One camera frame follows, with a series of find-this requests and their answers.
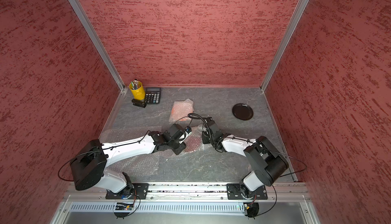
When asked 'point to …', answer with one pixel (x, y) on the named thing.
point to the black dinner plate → (243, 111)
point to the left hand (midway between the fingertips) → (181, 146)
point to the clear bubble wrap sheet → (139, 167)
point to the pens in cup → (135, 84)
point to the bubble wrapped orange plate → (181, 110)
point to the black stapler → (141, 103)
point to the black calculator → (152, 95)
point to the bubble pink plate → (194, 139)
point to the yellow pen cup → (139, 94)
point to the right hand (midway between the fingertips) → (205, 137)
